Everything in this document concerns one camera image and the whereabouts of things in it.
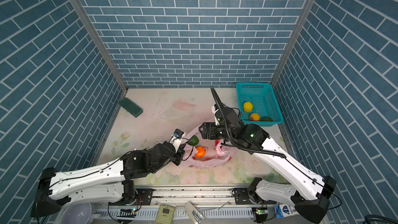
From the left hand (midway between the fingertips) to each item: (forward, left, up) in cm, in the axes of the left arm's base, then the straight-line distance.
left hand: (186, 146), depth 72 cm
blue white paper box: (-24, -45, -16) cm, 53 cm away
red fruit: (+11, -16, -18) cm, 27 cm away
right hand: (+5, -8, +10) cm, 13 cm away
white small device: (-26, -5, -16) cm, 30 cm away
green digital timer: (-24, +9, -16) cm, 31 cm away
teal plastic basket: (+42, -54, -17) cm, 70 cm away
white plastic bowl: (-23, +50, -17) cm, 57 cm away
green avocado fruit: (+24, -49, -13) cm, 57 cm away
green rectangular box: (+38, +43, -18) cm, 60 cm away
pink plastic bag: (+2, -14, -17) cm, 22 cm away
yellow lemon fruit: (+34, -39, -12) cm, 53 cm away
